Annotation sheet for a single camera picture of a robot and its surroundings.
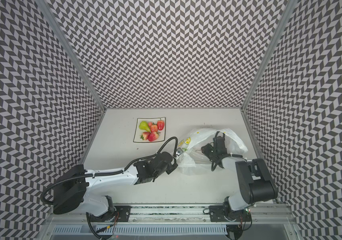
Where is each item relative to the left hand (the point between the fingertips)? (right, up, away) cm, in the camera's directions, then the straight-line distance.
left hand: (174, 157), depth 81 cm
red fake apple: (-10, +17, +23) cm, 30 cm away
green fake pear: (-22, +17, +20) cm, 34 cm away
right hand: (+17, 0, +13) cm, 22 cm away
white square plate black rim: (-25, +12, +21) cm, 35 cm away
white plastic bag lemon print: (+10, -2, -5) cm, 11 cm away
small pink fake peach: (-18, +18, +24) cm, 35 cm away
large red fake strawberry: (-20, +10, +16) cm, 27 cm away
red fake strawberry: (-15, +15, +21) cm, 30 cm away
